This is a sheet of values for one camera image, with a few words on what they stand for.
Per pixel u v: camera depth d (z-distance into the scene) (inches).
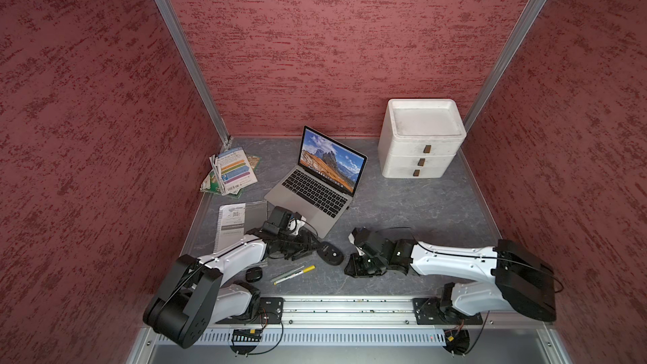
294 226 29.6
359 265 27.6
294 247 29.5
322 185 40.6
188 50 35.0
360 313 29.8
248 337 28.5
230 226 35.4
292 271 31.9
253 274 31.1
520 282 16.7
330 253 32.7
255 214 37.3
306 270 32.0
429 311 29.1
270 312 29.1
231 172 41.9
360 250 25.2
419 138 34.9
